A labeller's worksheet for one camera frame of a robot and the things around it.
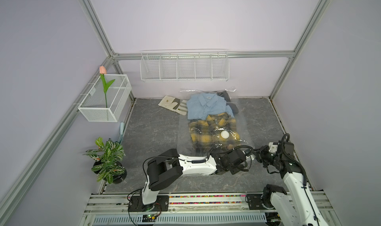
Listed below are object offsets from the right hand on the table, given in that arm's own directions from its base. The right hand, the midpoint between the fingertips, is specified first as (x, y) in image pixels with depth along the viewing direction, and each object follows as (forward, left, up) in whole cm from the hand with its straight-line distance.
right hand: (251, 148), depth 82 cm
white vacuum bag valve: (+13, +12, -6) cm, 18 cm away
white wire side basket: (+19, +77, +21) cm, 82 cm away
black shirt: (+49, +8, -4) cm, 50 cm away
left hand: (-5, +7, -3) cm, 10 cm away
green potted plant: (-11, +68, +16) cm, 71 cm away
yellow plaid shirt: (+15, +16, -7) cm, 23 cm away
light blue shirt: (+38, +28, -6) cm, 47 cm away
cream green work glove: (+44, +48, -11) cm, 66 cm away
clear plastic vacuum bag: (+8, +38, -11) cm, 41 cm away
